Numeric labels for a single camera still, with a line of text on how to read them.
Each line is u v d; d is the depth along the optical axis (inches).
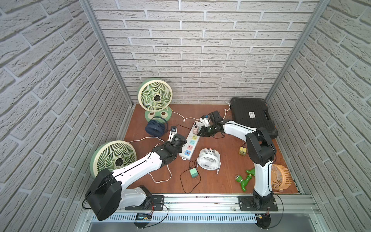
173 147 24.7
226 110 44.4
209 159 30.5
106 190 16.2
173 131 28.6
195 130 37.3
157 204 28.5
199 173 32.9
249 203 28.8
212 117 32.2
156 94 35.6
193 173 32.4
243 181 31.2
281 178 27.8
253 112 41.7
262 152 21.3
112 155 28.8
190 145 36.3
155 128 36.0
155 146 24.4
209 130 33.5
